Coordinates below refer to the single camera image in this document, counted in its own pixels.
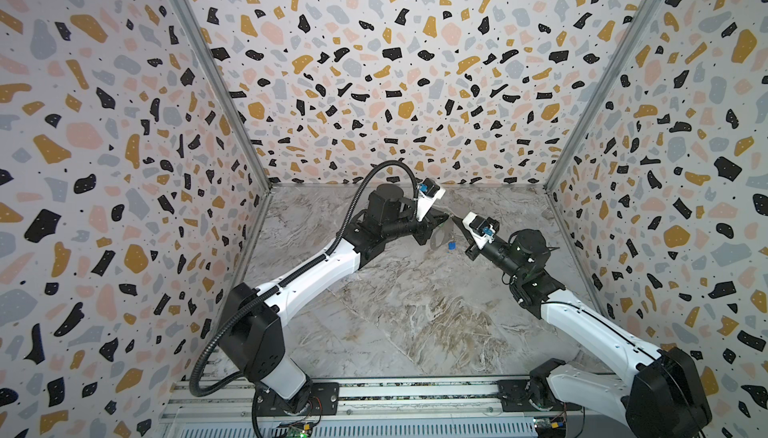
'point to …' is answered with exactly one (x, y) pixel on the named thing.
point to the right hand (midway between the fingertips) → (458, 212)
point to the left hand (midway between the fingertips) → (450, 209)
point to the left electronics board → (302, 429)
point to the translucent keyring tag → (440, 235)
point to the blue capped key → (451, 246)
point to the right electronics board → (551, 426)
